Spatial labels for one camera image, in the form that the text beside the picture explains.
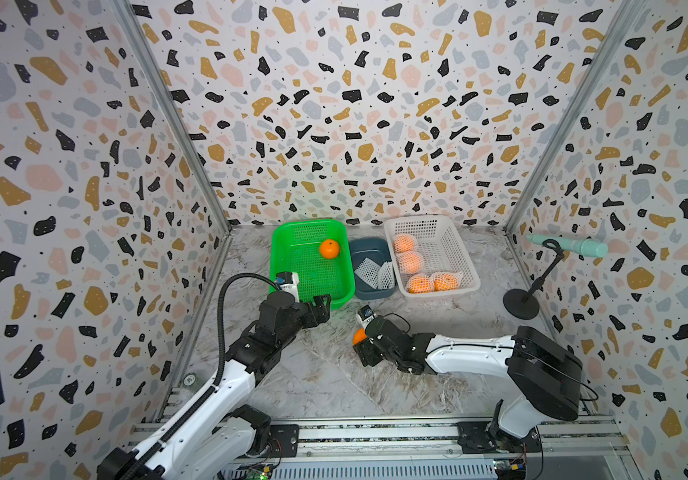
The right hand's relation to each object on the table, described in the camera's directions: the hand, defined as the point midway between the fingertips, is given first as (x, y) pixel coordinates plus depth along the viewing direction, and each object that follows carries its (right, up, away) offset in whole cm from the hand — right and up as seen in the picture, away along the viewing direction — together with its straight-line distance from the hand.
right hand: (368, 342), depth 86 cm
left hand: (-11, +14, -8) cm, 20 cm away
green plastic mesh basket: (-28, +29, +29) cm, 49 cm away
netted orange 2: (+14, +23, +17) cm, 32 cm away
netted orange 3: (+17, +16, +11) cm, 26 cm away
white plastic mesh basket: (+29, +28, +30) cm, 50 cm away
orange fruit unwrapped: (-14, +28, +23) cm, 39 cm away
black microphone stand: (+52, +9, +14) cm, 55 cm away
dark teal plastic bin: (+5, +27, +27) cm, 38 cm away
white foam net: (+6, +17, +11) cm, 21 cm away
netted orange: (+14, +29, +23) cm, 40 cm away
